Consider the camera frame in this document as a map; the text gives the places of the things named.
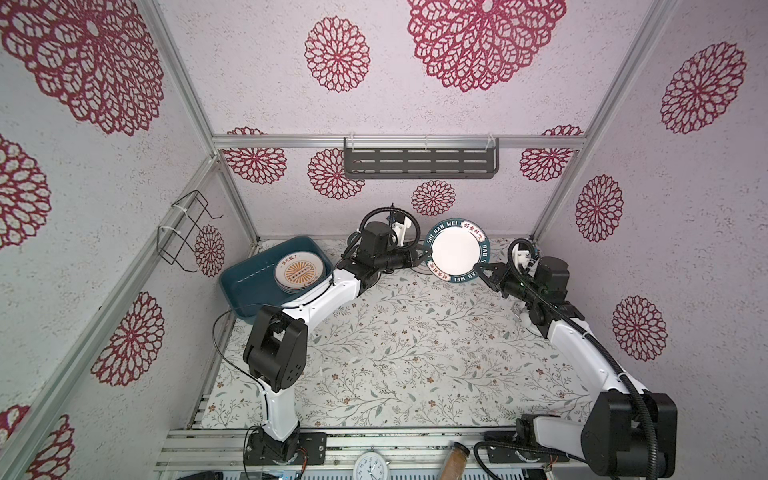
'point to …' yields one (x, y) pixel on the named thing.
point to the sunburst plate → (298, 271)
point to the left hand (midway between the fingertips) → (429, 254)
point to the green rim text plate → (458, 245)
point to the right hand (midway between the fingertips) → (475, 262)
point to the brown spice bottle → (455, 463)
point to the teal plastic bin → (253, 279)
